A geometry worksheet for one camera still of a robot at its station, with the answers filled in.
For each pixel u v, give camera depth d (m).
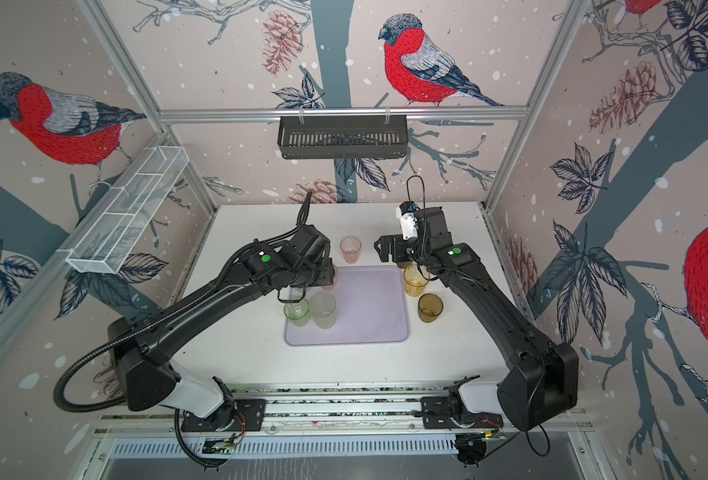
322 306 0.84
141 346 0.41
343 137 1.05
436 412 0.73
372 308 0.93
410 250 0.67
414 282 0.96
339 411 0.76
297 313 0.90
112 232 0.73
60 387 0.37
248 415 0.73
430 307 0.90
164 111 0.92
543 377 0.37
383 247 0.70
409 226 0.70
